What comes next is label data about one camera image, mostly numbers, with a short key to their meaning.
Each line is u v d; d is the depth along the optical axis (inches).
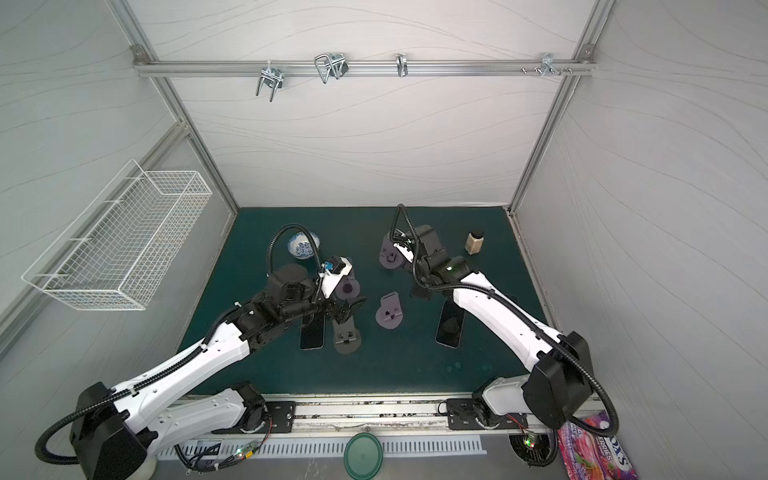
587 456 26.3
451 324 35.3
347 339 32.2
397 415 29.6
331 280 24.4
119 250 26.9
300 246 42.3
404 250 27.1
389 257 40.2
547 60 30.1
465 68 71.2
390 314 34.1
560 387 15.7
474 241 39.9
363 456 23.8
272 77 31.3
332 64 30.1
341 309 25.6
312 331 34.6
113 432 14.7
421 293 38.3
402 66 30.8
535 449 28.4
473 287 20.0
